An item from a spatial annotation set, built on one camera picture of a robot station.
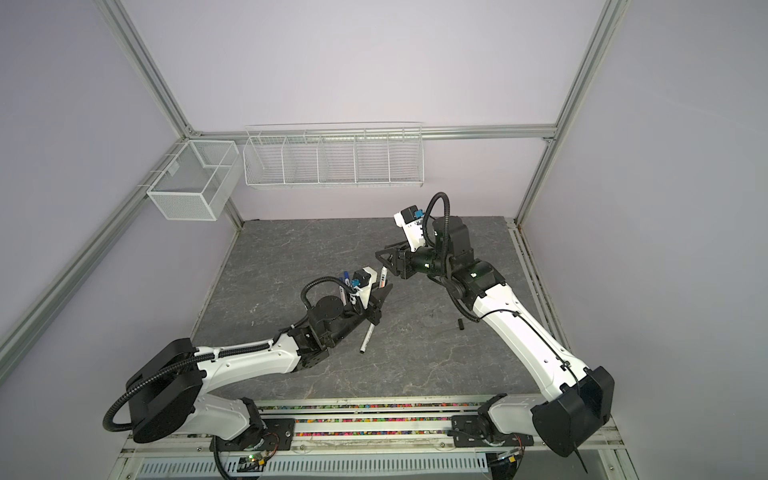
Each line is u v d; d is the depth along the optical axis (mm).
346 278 1052
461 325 932
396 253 616
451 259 534
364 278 621
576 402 381
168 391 422
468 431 737
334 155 988
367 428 756
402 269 609
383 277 707
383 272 694
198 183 991
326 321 577
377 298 682
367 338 890
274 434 736
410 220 605
